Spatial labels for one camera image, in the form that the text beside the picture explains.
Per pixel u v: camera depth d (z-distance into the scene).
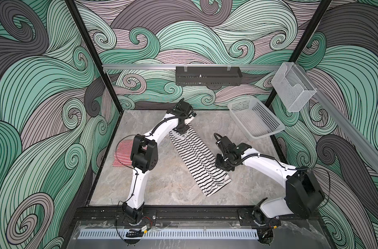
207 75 0.95
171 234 0.70
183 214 0.74
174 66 0.94
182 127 0.85
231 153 0.61
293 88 0.78
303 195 0.42
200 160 0.93
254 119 1.14
